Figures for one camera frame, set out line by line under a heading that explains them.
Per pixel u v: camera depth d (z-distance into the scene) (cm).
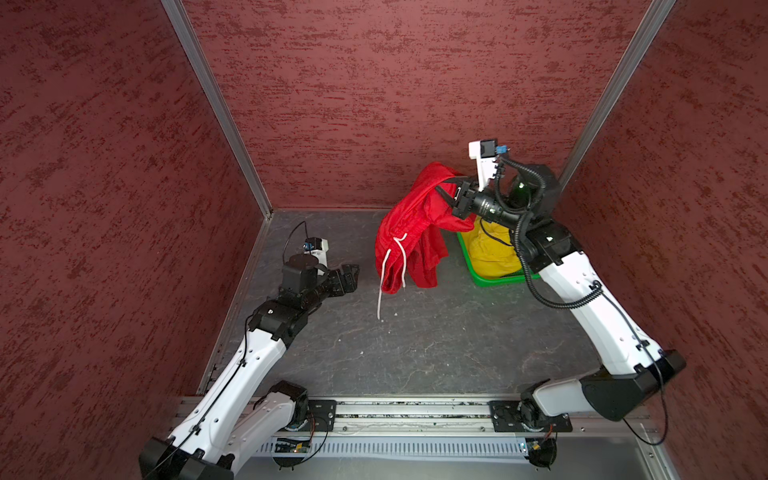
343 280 67
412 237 64
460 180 54
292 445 72
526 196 44
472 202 54
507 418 74
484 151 51
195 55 77
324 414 74
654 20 72
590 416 189
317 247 65
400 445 71
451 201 58
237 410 43
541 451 70
